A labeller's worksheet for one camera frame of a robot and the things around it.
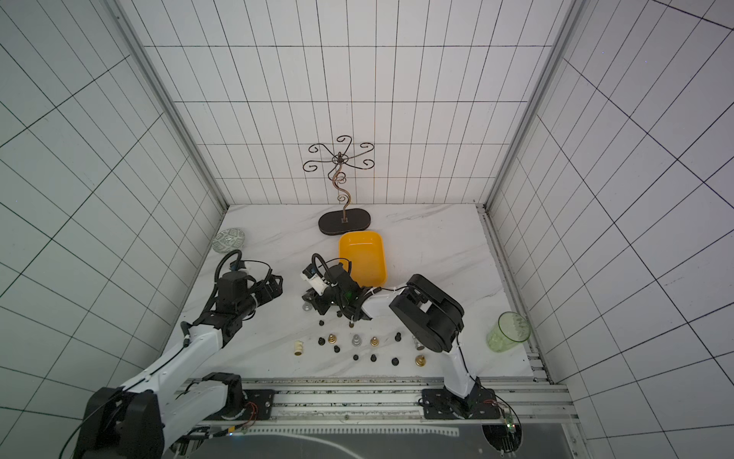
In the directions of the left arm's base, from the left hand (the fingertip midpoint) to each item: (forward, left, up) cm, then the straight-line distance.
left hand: (270, 287), depth 88 cm
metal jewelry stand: (+33, -20, -6) cm, 39 cm away
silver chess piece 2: (-15, -28, -5) cm, 32 cm away
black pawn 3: (-20, -39, -6) cm, 44 cm away
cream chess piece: (-17, -11, -5) cm, 21 cm away
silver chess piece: (-4, -11, -5) cm, 13 cm away
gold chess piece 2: (-20, -46, -5) cm, 51 cm away
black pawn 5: (-17, -22, -5) cm, 28 cm away
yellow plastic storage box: (+19, -30, -6) cm, 36 cm away
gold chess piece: (-15, -33, -5) cm, 37 cm away
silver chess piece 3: (-16, -46, -5) cm, 49 cm away
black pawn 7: (-9, -26, -7) cm, 28 cm away
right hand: (+2, -11, -2) cm, 12 cm away
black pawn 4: (-19, -33, -6) cm, 38 cm away
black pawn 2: (-13, -40, -5) cm, 42 cm away
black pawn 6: (-14, -17, -6) cm, 23 cm away
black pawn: (-9, -16, -6) cm, 20 cm away
